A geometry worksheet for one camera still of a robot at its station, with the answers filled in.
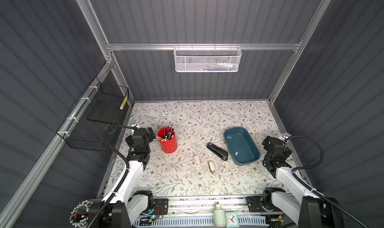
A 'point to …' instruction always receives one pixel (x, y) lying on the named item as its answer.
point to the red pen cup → (167, 136)
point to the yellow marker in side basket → (123, 103)
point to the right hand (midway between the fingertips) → (280, 142)
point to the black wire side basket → (102, 106)
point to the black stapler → (217, 151)
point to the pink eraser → (197, 161)
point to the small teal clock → (232, 219)
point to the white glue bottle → (219, 216)
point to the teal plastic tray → (241, 148)
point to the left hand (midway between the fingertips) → (139, 132)
